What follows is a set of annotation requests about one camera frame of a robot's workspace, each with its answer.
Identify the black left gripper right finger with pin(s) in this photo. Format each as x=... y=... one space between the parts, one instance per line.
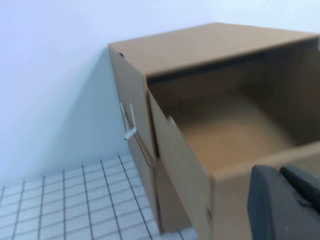
x=306 y=184

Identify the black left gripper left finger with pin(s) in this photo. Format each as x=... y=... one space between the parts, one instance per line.
x=276 y=211

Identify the white grid tablecloth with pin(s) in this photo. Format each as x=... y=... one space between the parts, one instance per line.
x=101 y=201

